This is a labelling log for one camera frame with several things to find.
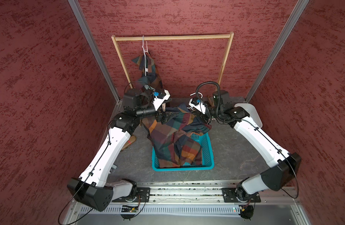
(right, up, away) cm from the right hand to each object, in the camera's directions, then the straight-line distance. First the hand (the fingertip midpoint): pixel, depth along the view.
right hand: (192, 113), depth 75 cm
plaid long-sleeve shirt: (-8, -16, +1) cm, 18 cm away
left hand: (-11, +3, -10) cm, 15 cm away
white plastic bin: (+53, +1, +34) cm, 63 cm away
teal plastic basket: (+10, -29, +6) cm, 31 cm away
